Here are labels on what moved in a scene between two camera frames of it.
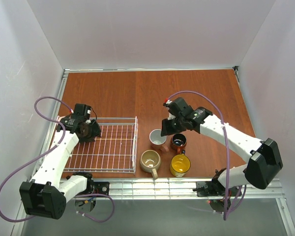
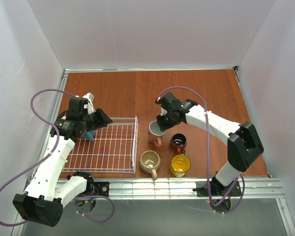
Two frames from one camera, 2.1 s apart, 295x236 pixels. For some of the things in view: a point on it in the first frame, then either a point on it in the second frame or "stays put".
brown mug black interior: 178,141 stays put
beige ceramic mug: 150,160 stays put
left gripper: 94,131 -> 98,118
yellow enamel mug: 180,164 stays put
